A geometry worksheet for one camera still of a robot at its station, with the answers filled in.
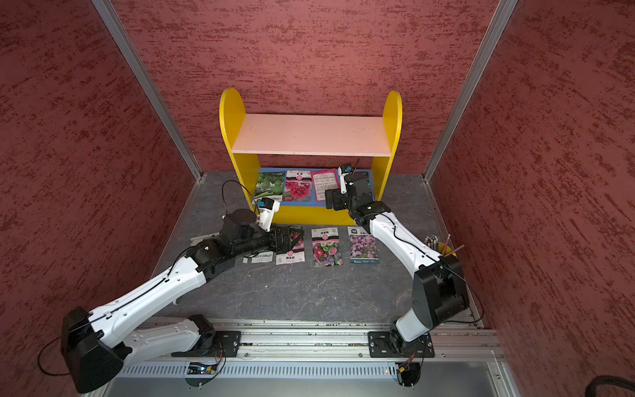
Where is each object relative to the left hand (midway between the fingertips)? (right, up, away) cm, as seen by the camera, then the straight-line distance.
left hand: (292, 236), depth 73 cm
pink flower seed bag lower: (-1, +16, +24) cm, 29 cm away
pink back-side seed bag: (+10, +19, +27) cm, 34 cm away
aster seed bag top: (-2, -11, +21) cm, 24 cm away
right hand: (+15, +13, +13) cm, 24 cm away
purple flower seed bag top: (+25, -8, +22) cm, 34 cm away
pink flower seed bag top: (+10, -8, +23) cm, 26 cm away
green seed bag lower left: (-13, +17, +24) cm, 32 cm away
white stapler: (-42, -5, +22) cm, 48 cm away
